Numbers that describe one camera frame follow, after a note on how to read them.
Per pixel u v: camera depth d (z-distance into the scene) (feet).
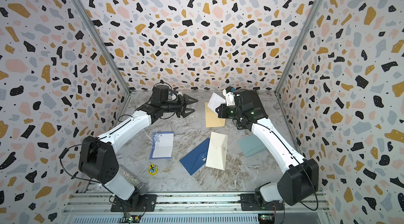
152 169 2.73
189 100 2.49
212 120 3.49
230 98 2.34
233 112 2.16
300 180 1.32
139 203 2.34
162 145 3.04
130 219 2.31
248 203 2.40
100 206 2.41
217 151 2.95
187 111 2.52
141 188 2.43
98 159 1.44
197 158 2.85
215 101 2.61
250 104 1.96
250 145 3.13
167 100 2.31
